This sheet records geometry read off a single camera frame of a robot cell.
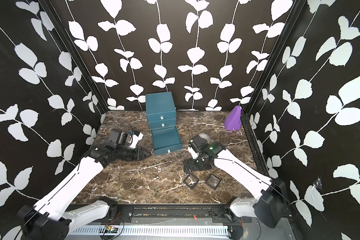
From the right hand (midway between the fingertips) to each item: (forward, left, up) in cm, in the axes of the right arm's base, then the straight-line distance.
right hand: (189, 167), depth 77 cm
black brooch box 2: (-3, -14, -14) cm, 20 cm away
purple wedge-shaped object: (+37, -31, -6) cm, 48 cm away
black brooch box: (-3, -1, -14) cm, 15 cm away
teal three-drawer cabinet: (+31, +18, +8) cm, 36 cm away
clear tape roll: (+29, -11, -12) cm, 33 cm away
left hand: (+4, +20, +7) cm, 22 cm away
